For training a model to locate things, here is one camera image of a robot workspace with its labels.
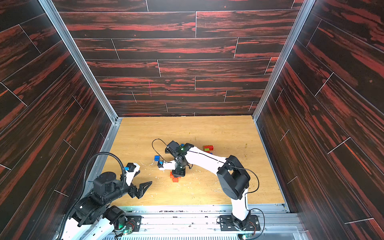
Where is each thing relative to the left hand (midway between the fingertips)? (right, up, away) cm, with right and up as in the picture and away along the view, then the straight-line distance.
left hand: (146, 177), depth 72 cm
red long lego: (+11, -3, +12) cm, 17 cm away
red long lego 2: (+35, +12, +30) cm, 48 cm away
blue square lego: (0, +5, +25) cm, 26 cm away
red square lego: (+13, -6, +14) cm, 20 cm away
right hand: (+15, 0, +16) cm, 22 cm away
